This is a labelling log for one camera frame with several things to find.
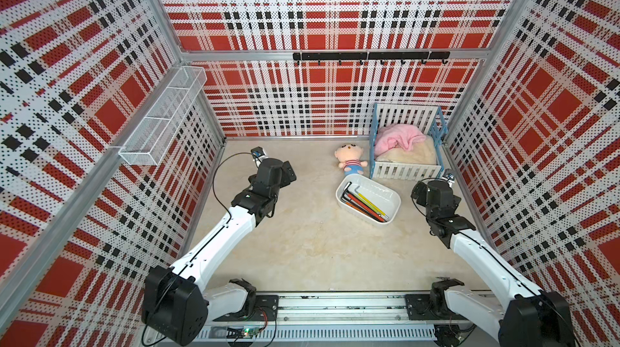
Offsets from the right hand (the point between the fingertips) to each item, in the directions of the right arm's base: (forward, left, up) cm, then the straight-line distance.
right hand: (435, 186), depth 83 cm
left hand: (+4, +55, +6) cm, 55 cm away
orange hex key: (-1, +26, -15) cm, 30 cm away
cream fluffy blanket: (+23, -5, -9) cm, 25 cm away
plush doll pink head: (+23, +28, -10) cm, 37 cm away
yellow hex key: (+3, +20, -16) cm, 26 cm away
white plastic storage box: (+4, +14, -15) cm, 21 cm away
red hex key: (0, +22, -15) cm, 27 cm away
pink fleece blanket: (+26, +11, -1) cm, 29 cm away
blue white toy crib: (+37, -8, -2) cm, 38 cm away
